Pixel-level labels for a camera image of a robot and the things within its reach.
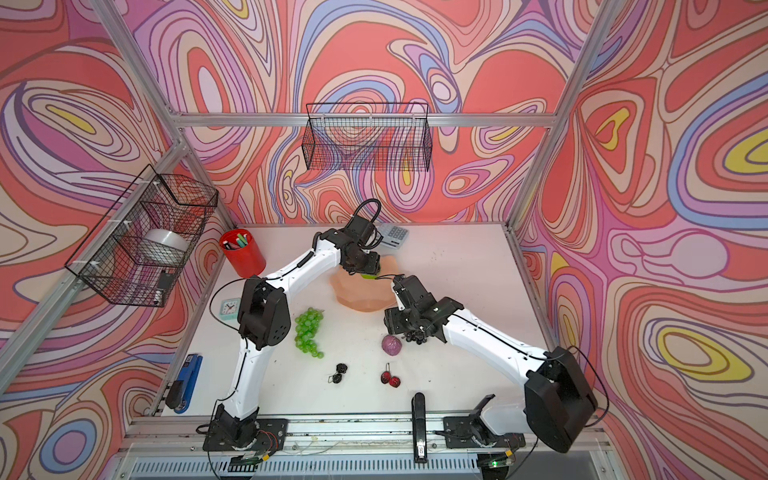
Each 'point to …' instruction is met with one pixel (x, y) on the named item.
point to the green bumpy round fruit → (367, 276)
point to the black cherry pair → (341, 368)
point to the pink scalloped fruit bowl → (357, 293)
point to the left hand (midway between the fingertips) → (375, 265)
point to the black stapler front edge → (418, 406)
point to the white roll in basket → (168, 239)
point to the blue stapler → (179, 393)
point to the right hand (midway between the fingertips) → (397, 325)
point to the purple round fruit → (391, 345)
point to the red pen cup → (239, 247)
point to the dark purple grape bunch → (418, 336)
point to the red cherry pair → (387, 378)
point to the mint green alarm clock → (229, 308)
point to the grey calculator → (393, 235)
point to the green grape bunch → (306, 325)
